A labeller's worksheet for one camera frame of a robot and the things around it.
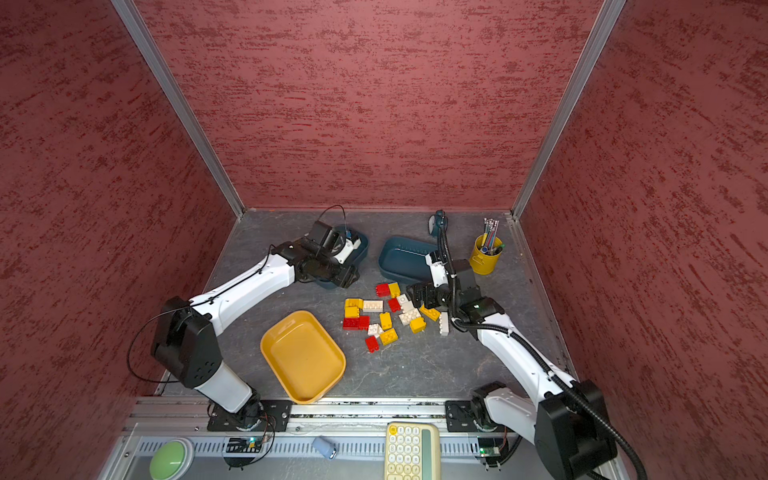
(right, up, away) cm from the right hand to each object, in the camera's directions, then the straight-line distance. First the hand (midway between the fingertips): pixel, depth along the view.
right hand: (418, 291), depth 83 cm
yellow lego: (-22, -6, +11) cm, 25 cm away
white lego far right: (+8, -11, +6) cm, 15 cm away
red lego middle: (-7, -7, +11) cm, 15 cm away
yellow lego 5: (-20, -8, +7) cm, 22 cm away
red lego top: (-11, -2, +12) cm, 17 cm away
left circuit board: (-44, -36, -11) cm, 58 cm away
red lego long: (-18, -11, +7) cm, 22 cm away
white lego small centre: (-13, -13, +4) cm, 18 cm away
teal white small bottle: (+9, +20, +24) cm, 33 cm away
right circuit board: (+16, -36, -12) cm, 41 cm away
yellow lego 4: (0, -11, +5) cm, 12 cm away
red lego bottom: (-14, -17, +4) cm, 22 cm away
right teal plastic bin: (-3, +7, +26) cm, 27 cm away
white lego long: (-14, -7, +10) cm, 18 cm away
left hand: (-21, +4, +3) cm, 22 cm away
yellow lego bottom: (-8, -14, +4) cm, 17 cm away
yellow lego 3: (+5, -9, +9) cm, 14 cm away
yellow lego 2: (-9, -10, +7) cm, 15 cm away
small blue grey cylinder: (-23, -34, -15) cm, 44 cm away
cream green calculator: (-3, -35, -15) cm, 38 cm away
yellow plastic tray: (-33, -19, 0) cm, 38 cm away
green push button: (-58, -36, -16) cm, 71 cm away
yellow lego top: (-7, -2, +12) cm, 14 cm away
